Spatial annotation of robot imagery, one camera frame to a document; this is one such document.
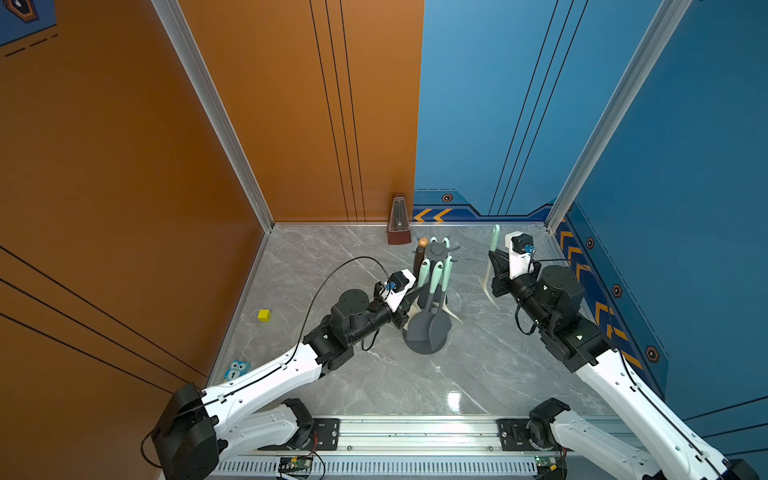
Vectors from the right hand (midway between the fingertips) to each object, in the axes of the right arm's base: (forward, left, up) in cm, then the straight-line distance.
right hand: (494, 250), depth 69 cm
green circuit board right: (-37, -14, -36) cm, 54 cm away
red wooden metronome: (+32, +23, -25) cm, 47 cm away
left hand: (-6, +18, -4) cm, 19 cm away
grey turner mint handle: (-9, +11, -19) cm, 24 cm away
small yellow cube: (-1, +65, -30) cm, 71 cm away
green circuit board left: (-38, +47, -35) cm, 69 cm away
